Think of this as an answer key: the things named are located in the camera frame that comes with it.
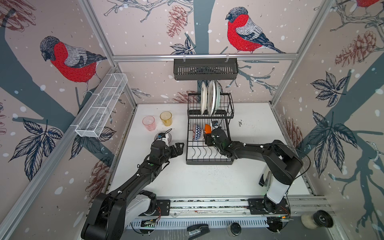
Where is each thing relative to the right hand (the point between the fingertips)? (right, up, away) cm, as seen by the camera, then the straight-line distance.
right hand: (207, 135), depth 93 cm
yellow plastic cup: (-28, +12, +9) cm, 32 cm away
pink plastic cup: (-40, +8, +8) cm, 41 cm away
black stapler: (-7, -39, -27) cm, 49 cm away
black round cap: (+9, -34, -33) cm, 48 cm away
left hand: (-17, -4, -9) cm, 20 cm away
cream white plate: (-3, +22, -15) cm, 27 cm away
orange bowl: (0, +5, -5) cm, 7 cm away
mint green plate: (+6, +26, -15) cm, 30 cm away
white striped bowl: (-25, -2, +4) cm, 25 cm away
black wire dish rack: (-1, +15, -10) cm, 18 cm away
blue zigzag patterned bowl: (-6, +3, -2) cm, 7 cm away
